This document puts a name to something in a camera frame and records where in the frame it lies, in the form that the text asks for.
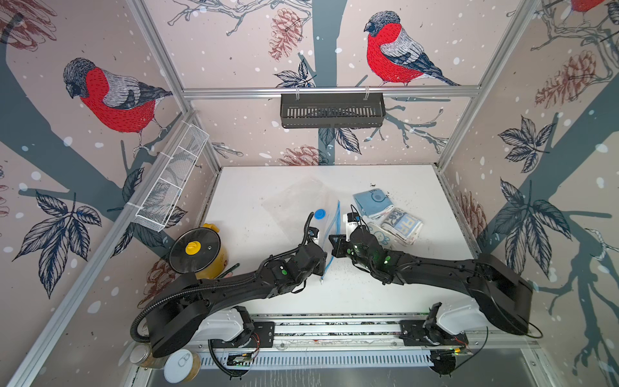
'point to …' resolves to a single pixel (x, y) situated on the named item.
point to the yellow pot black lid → (200, 251)
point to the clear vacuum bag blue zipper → (297, 205)
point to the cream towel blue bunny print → (388, 239)
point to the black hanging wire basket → (332, 112)
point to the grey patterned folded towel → (404, 225)
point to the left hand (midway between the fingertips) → (327, 251)
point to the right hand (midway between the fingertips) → (328, 234)
